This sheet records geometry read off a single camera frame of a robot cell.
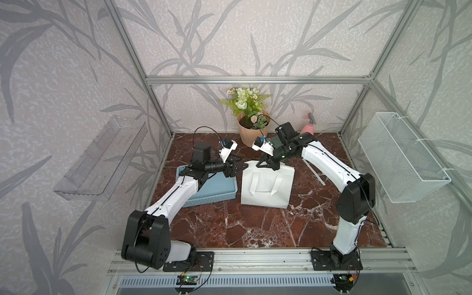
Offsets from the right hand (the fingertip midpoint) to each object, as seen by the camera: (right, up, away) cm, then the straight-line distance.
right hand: (258, 163), depth 81 cm
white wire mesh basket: (+50, -1, -19) cm, 53 cm away
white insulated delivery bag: (+2, -11, +1) cm, 11 cm away
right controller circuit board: (+34, -47, -8) cm, 59 cm away
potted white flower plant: (-2, +22, +21) cm, 30 cm away
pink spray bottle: (+32, +18, +26) cm, 45 cm away
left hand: (-6, 0, -4) cm, 8 cm away
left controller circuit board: (-29, -45, -11) cm, 54 cm away
